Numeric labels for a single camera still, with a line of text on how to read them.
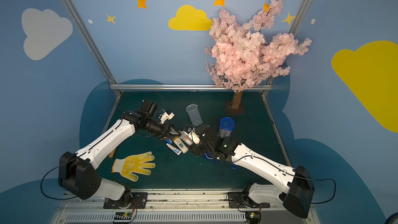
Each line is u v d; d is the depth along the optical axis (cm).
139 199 75
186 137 72
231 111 112
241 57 70
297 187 39
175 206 74
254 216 73
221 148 54
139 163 86
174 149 91
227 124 91
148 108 65
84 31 85
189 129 64
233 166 52
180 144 92
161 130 69
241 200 75
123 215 73
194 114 105
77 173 41
